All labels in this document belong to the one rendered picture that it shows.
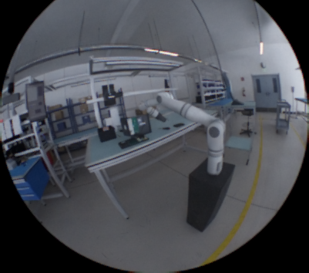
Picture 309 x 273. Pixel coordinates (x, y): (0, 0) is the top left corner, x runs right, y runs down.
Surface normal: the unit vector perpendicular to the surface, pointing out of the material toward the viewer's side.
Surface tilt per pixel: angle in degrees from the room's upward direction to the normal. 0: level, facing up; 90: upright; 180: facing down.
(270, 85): 90
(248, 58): 90
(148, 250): 0
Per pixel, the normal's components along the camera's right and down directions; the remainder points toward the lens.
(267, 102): -0.82, 0.24
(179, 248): -0.17, -0.97
